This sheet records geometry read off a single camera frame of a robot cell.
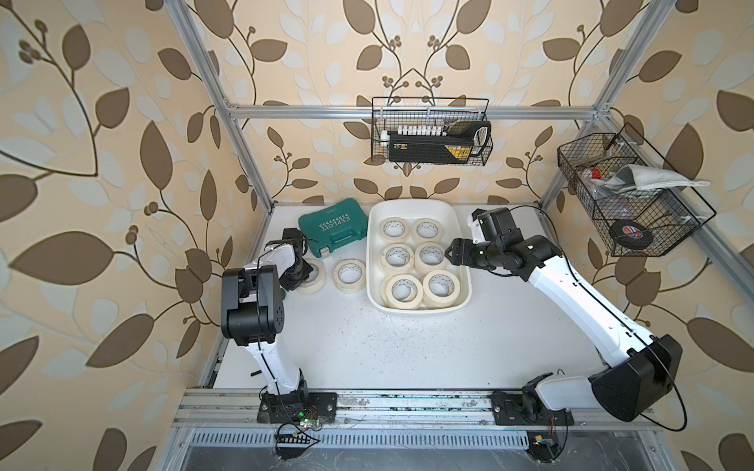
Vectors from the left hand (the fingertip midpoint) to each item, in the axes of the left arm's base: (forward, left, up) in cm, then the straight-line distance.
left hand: (301, 276), depth 96 cm
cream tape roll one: (-4, -34, -3) cm, 34 cm away
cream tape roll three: (-4, -4, 0) cm, 6 cm away
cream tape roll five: (+9, -44, 0) cm, 45 cm away
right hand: (-4, -47, +19) cm, 51 cm away
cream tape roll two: (-11, -45, +4) cm, 46 cm away
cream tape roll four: (+9, -32, -1) cm, 33 cm away
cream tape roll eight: (+3, -15, -4) cm, 16 cm away
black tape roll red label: (-4, -89, +29) cm, 94 cm away
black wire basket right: (+1, -92, +32) cm, 98 cm away
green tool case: (+21, -10, +2) cm, 23 cm away
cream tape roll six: (+22, -31, -1) cm, 38 cm away
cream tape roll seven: (+22, -44, -1) cm, 49 cm away
